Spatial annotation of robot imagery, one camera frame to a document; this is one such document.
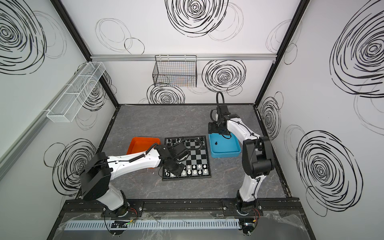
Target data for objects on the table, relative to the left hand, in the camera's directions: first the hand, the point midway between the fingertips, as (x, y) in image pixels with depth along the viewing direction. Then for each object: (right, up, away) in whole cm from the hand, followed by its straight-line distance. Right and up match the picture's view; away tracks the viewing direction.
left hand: (181, 171), depth 81 cm
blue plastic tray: (+26, +11, +15) cm, 32 cm away
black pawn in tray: (+21, +13, +15) cm, 29 cm away
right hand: (+20, +22, +12) cm, 32 cm away
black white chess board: (+9, +2, +5) cm, 11 cm away
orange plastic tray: (-29, +12, +15) cm, 35 cm away
